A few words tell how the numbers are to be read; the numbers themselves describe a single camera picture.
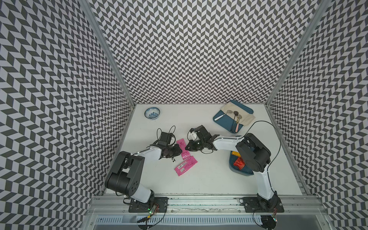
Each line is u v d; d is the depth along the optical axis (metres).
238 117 1.08
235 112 1.13
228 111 1.12
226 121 1.08
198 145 0.83
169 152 0.77
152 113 1.12
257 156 0.52
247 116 1.08
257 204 0.65
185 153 0.91
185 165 0.84
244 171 0.81
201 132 0.77
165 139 0.74
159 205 0.72
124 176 0.44
